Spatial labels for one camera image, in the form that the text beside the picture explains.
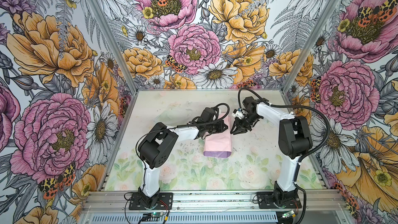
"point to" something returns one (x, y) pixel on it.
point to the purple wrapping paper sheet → (218, 144)
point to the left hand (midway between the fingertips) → (227, 130)
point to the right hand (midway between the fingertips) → (234, 135)
